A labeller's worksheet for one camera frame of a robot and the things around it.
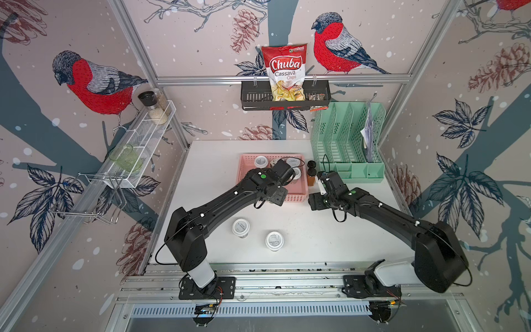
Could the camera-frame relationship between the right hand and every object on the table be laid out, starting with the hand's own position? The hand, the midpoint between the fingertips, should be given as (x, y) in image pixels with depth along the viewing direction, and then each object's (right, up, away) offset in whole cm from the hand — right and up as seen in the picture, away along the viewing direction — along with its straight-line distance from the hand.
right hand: (315, 197), depth 88 cm
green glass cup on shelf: (-68, +17, -20) cm, 73 cm away
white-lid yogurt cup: (-24, +15, +15) cm, 33 cm away
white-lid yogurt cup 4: (-18, -15, -10) cm, 25 cm away
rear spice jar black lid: (0, +14, +9) cm, 17 cm away
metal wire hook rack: (-71, +6, -29) cm, 77 cm away
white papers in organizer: (+24, +28, +2) cm, 37 cm away
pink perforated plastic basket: (-6, +1, +12) cm, 14 cm away
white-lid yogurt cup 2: (-6, +10, +10) cm, 15 cm away
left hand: (-17, +5, -7) cm, 19 cm away
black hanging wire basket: (-26, +47, +7) cm, 54 cm away
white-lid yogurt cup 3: (-32, -11, -6) cm, 34 cm away
